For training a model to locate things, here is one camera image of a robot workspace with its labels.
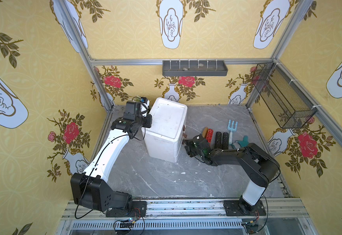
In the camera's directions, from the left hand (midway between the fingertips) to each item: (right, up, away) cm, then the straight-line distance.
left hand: (149, 117), depth 81 cm
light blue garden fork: (+57, -7, +25) cm, 63 cm away
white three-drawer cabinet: (+9, -11, -8) cm, 16 cm away
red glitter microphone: (+38, -12, +19) cm, 44 cm away
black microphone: (+43, -15, +16) cm, 49 cm away
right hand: (+17, -16, +11) cm, 26 cm away
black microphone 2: (+48, -15, +16) cm, 53 cm away
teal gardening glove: (+61, -17, +18) cm, 66 cm away
